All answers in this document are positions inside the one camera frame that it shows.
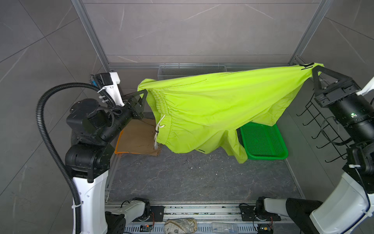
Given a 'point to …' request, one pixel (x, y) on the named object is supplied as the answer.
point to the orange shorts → (118, 143)
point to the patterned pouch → (184, 225)
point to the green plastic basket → (263, 142)
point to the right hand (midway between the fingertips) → (308, 68)
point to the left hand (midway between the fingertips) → (146, 87)
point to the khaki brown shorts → (139, 137)
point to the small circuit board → (145, 228)
